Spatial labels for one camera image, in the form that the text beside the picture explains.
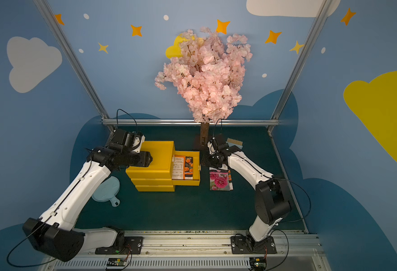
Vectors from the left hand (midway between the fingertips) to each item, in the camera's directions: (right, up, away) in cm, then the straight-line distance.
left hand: (146, 156), depth 78 cm
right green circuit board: (+51, -47, -5) cm, 70 cm away
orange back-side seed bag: (+14, -7, +13) cm, 20 cm away
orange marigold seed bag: (+19, -8, +14) cm, 25 cm away
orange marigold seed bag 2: (+43, -14, +18) cm, 49 cm away
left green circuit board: (-11, -46, -6) cm, 47 cm away
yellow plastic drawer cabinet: (+5, -10, +1) cm, 11 cm away
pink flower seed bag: (+37, -14, +18) cm, 43 cm away
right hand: (+28, -3, +12) cm, 31 cm away
